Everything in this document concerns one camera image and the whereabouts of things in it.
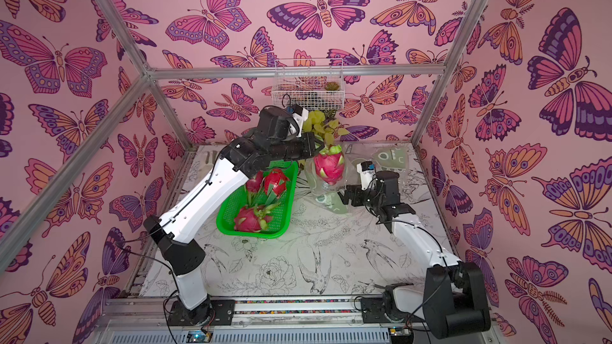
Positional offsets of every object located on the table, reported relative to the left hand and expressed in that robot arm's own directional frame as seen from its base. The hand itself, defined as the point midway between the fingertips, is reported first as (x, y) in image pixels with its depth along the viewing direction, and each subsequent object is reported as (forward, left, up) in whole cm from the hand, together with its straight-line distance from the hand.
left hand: (329, 143), depth 67 cm
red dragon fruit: (+8, +19, -29) cm, 35 cm away
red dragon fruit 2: (-9, +28, -28) cm, 40 cm away
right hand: (+1, -9, -23) cm, 24 cm away
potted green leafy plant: (+24, -1, -16) cm, 29 cm away
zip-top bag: (-4, 0, -10) cm, 11 cm away
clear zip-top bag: (+19, -26, -27) cm, 42 cm away
